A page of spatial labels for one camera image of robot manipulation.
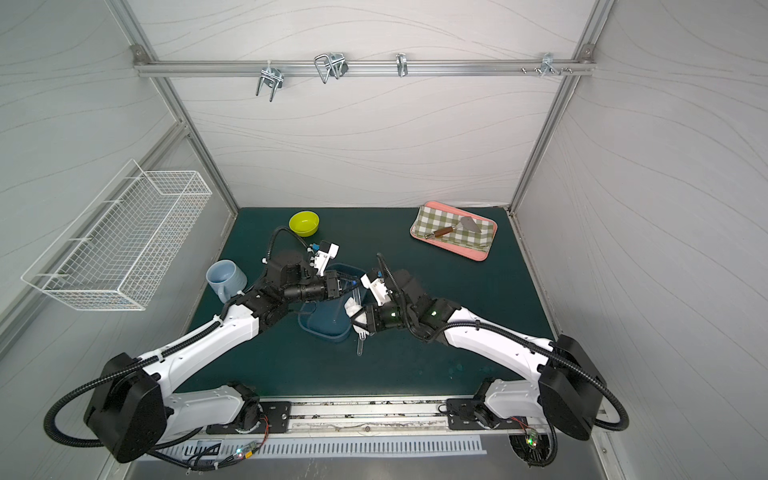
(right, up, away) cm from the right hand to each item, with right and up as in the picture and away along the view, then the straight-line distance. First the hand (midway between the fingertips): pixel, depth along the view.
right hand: (352, 318), depth 73 cm
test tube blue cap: (+1, +9, 0) cm, 9 cm away
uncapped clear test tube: (+1, -11, +13) cm, 17 cm away
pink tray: (+37, +15, +35) cm, 53 cm away
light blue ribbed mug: (-40, +8, +15) cm, 43 cm away
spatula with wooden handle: (+39, +25, +41) cm, 62 cm away
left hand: (+2, +8, 0) cm, 8 cm away
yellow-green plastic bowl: (-24, +25, +40) cm, 53 cm away
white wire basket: (-54, +18, -5) cm, 57 cm away
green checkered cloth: (+27, +27, +42) cm, 57 cm away
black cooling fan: (+45, -32, -2) cm, 55 cm away
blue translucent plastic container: (-9, -4, +15) cm, 18 cm away
